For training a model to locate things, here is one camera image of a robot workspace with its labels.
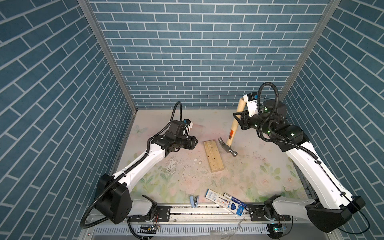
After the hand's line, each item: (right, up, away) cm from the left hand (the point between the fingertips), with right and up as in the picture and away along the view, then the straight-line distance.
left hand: (198, 141), depth 81 cm
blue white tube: (+20, -30, -4) cm, 36 cm away
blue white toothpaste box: (+13, -30, -4) cm, 33 cm away
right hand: (+18, +14, -14) cm, 27 cm away
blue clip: (-2, -30, -4) cm, 31 cm away
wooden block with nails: (+9, -10, +11) cm, 17 cm away
